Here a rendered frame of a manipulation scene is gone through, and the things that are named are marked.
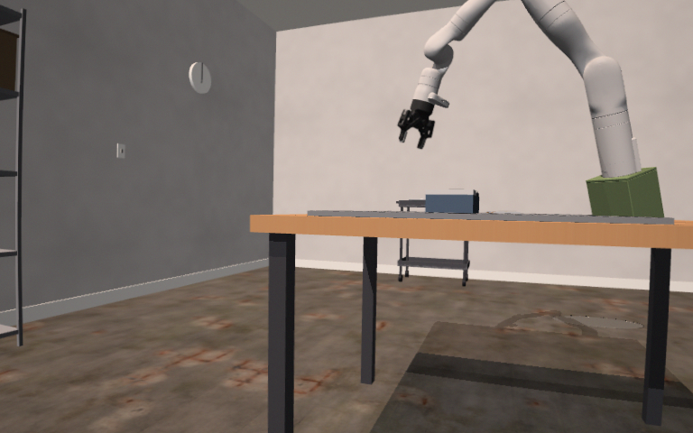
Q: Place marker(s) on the dark blue and white dock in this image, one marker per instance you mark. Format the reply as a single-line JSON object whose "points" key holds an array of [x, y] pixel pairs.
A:
{"points": [[452, 201]]}

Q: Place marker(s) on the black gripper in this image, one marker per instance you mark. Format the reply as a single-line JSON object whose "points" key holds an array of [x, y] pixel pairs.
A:
{"points": [[418, 116]]}

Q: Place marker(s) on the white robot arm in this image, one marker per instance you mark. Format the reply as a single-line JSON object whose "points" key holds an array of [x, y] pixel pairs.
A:
{"points": [[617, 148]]}

